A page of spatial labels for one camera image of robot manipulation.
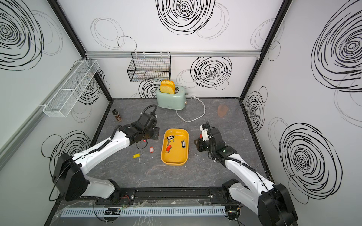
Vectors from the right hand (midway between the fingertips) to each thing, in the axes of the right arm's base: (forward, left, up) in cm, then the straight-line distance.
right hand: (196, 141), depth 82 cm
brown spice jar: (+22, +57, -1) cm, 61 cm away
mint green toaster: (+38, +15, -6) cm, 41 cm away
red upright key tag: (+1, +18, -11) cm, 21 cm away
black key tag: (+4, +8, -11) cm, 14 cm away
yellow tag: (-5, +38, -11) cm, 40 cm away
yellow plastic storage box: (+1, +13, -10) cm, 17 cm away
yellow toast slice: (+37, +20, +10) cm, 44 cm away
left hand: (+4, +24, +3) cm, 25 cm away
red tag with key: (+10, -4, -11) cm, 15 cm away
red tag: (-1, +28, -11) cm, 31 cm away
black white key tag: (+8, +17, -11) cm, 22 cm away
